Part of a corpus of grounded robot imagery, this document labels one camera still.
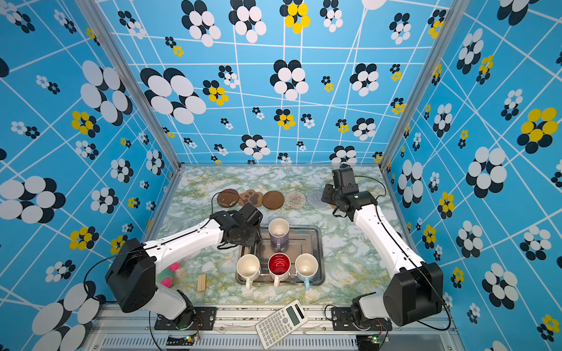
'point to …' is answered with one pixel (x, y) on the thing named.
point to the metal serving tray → (301, 240)
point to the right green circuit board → (368, 342)
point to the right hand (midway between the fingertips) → (332, 191)
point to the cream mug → (248, 268)
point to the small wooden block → (201, 282)
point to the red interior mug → (279, 265)
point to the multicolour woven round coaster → (295, 199)
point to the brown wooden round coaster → (273, 199)
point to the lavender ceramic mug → (279, 230)
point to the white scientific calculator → (282, 323)
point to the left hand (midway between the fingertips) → (254, 236)
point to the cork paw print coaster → (250, 196)
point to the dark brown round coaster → (227, 197)
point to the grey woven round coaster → (314, 199)
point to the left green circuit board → (180, 340)
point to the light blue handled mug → (306, 267)
